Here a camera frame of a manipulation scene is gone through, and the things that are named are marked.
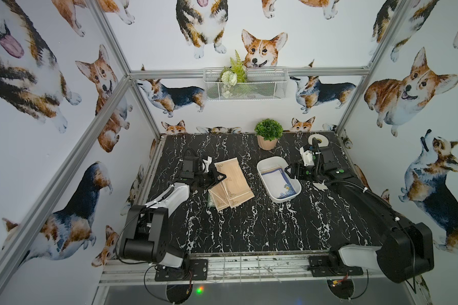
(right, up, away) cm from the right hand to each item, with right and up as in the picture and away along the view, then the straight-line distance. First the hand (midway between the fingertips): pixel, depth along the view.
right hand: (290, 168), depth 83 cm
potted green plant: (-7, +18, +18) cm, 26 cm away
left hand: (-27, -3, +4) cm, 28 cm away
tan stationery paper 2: (-32, -15, +10) cm, 37 cm away
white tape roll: (+28, +14, +35) cm, 47 cm away
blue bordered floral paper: (-2, -9, +15) cm, 18 cm away
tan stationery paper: (-24, -9, +5) cm, 26 cm away
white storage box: (-8, 0, +21) cm, 22 cm away
